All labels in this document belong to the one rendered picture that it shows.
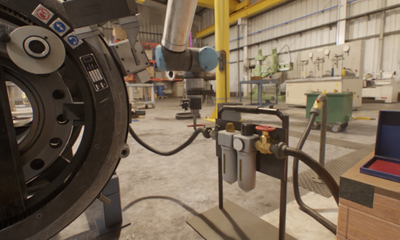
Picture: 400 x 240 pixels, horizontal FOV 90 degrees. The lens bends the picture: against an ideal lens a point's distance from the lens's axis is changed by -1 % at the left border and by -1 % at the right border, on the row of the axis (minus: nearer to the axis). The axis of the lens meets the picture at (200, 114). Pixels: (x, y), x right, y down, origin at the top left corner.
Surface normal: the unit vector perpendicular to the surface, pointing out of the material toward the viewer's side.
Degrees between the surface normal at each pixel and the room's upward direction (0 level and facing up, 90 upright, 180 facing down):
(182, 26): 134
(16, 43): 90
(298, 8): 90
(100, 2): 114
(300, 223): 0
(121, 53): 90
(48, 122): 90
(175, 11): 122
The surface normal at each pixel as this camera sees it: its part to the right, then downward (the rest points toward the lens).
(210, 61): 0.48, 0.10
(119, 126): 0.80, 0.11
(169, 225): -0.03, -0.99
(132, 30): -0.08, 0.52
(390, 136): -0.79, 0.00
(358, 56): -0.94, 0.07
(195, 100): 0.15, 0.12
